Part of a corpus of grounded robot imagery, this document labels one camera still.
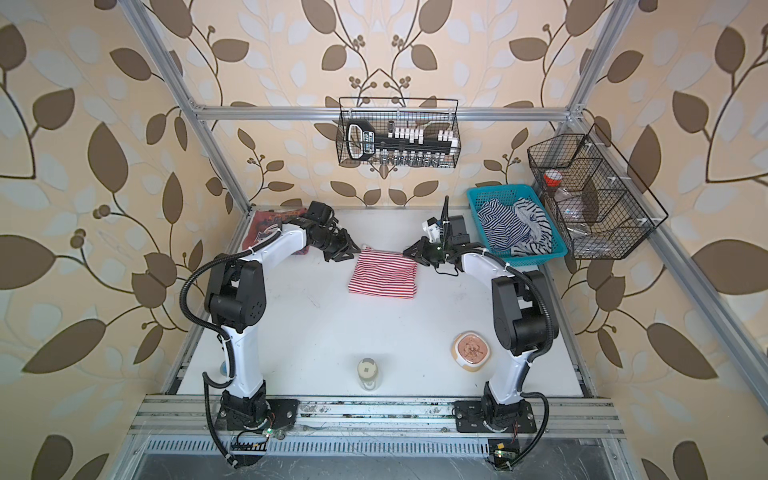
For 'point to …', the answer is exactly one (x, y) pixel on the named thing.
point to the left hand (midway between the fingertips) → (361, 247)
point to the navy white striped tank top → (522, 230)
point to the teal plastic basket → (509, 194)
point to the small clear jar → (368, 371)
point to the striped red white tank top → (384, 273)
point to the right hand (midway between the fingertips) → (406, 254)
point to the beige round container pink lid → (470, 350)
